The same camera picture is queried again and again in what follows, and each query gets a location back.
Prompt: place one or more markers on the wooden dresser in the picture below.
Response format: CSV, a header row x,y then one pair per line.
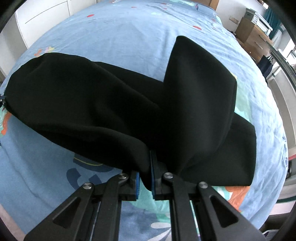
x,y
253,40

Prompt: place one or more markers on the white appliance on dresser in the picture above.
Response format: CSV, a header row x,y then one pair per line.
x,y
258,20

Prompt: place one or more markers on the dark blue bag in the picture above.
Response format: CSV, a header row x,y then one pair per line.
x,y
265,65

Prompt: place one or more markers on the white wardrobe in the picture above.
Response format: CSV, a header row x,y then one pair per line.
x,y
36,17

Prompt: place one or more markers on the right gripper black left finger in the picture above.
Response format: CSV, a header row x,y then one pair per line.
x,y
92,212

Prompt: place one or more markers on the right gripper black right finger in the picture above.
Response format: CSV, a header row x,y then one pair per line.
x,y
199,212

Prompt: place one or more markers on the black pants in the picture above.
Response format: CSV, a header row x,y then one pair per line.
x,y
123,119

